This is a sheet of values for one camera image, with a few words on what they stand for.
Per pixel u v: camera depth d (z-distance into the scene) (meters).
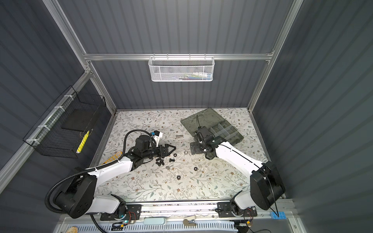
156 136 0.79
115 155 0.94
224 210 0.72
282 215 0.71
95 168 0.48
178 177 0.85
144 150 0.70
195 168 0.89
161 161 0.91
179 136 1.04
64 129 0.72
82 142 0.69
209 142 0.63
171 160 0.91
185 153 0.96
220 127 1.05
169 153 0.77
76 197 0.43
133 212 0.73
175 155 0.94
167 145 0.77
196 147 0.77
